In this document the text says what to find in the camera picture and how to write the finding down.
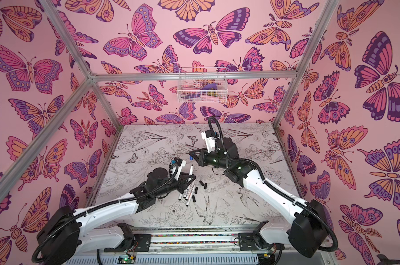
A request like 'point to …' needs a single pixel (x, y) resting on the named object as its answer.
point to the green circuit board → (126, 259)
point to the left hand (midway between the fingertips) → (196, 175)
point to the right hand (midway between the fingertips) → (190, 150)
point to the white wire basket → (203, 85)
